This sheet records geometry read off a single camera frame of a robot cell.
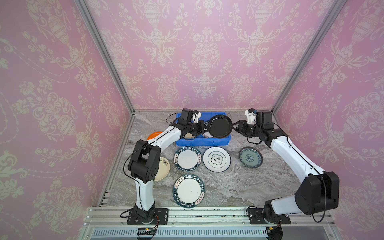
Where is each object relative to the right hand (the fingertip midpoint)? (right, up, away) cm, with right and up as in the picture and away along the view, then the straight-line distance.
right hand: (234, 125), depth 83 cm
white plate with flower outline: (-8, -21, +12) cm, 25 cm away
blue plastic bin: (-17, -10, +19) cm, 28 cm away
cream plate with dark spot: (-41, -27, +8) cm, 49 cm away
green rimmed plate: (-26, -21, +13) cm, 36 cm away
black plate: (-6, -1, +7) cm, 9 cm away
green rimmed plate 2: (-25, -37, +1) cm, 45 cm away
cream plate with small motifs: (-25, -6, +1) cm, 26 cm away
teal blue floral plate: (+14, -20, +12) cm, 27 cm away
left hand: (-12, -2, +5) cm, 13 cm away
